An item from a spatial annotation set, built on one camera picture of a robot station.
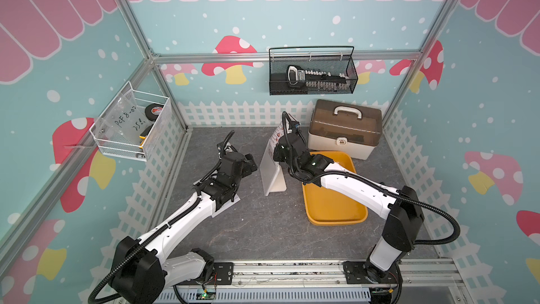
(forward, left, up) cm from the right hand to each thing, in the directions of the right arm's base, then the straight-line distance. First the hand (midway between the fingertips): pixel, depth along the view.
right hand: (277, 144), depth 80 cm
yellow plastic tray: (-13, -21, -29) cm, 38 cm away
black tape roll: (+10, +47, +10) cm, 49 cm away
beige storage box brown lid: (+14, -29, -5) cm, 33 cm away
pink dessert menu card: (-11, +19, -25) cm, 33 cm away
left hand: (-4, +13, -6) cm, 15 cm away
